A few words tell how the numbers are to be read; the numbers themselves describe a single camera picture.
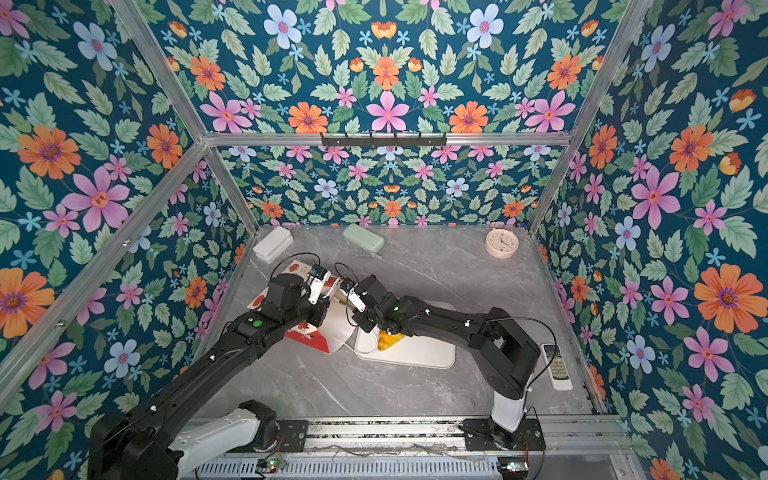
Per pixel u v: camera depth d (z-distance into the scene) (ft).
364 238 3.69
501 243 3.65
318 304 2.31
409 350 2.87
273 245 3.56
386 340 2.88
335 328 2.95
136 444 1.25
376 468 2.31
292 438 2.41
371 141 3.01
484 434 2.37
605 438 2.45
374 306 2.14
